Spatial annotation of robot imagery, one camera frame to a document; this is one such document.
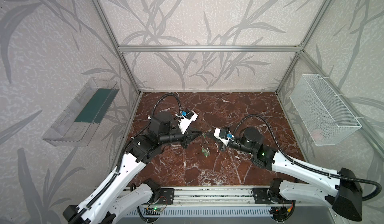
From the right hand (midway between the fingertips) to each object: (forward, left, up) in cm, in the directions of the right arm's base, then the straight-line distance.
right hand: (207, 127), depth 65 cm
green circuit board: (-28, +26, -31) cm, 50 cm away
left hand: (-2, +2, +1) cm, 3 cm away
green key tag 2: (-3, +1, -2) cm, 4 cm away
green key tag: (-5, 0, -16) cm, 17 cm away
